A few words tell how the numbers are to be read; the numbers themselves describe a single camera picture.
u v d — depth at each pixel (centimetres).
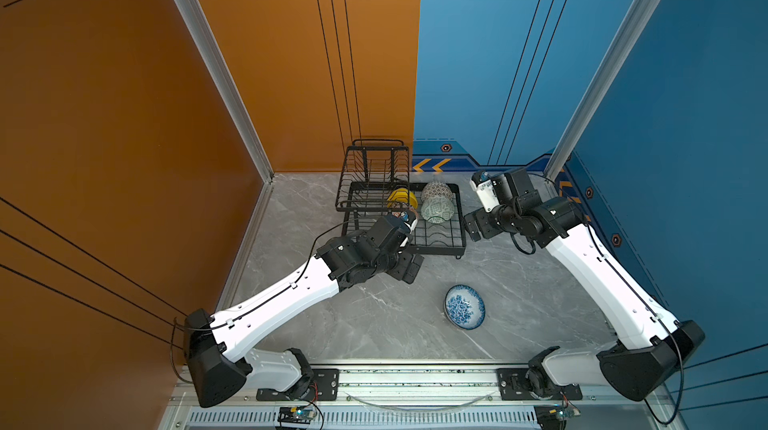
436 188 109
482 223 65
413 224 65
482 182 64
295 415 71
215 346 39
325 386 74
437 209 105
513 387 72
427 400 72
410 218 63
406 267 63
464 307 83
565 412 70
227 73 91
